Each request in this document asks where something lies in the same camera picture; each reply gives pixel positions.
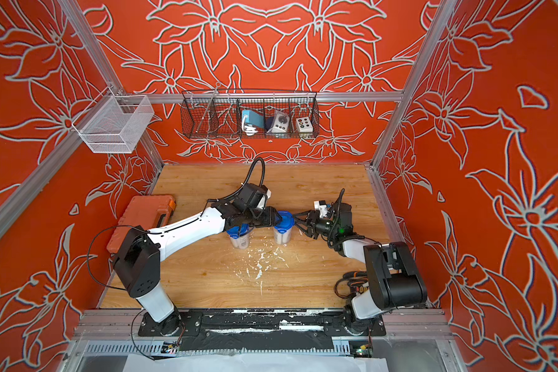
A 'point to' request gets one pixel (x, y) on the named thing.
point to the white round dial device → (280, 123)
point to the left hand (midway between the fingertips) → (280, 218)
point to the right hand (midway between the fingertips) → (290, 221)
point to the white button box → (304, 125)
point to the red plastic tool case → (148, 211)
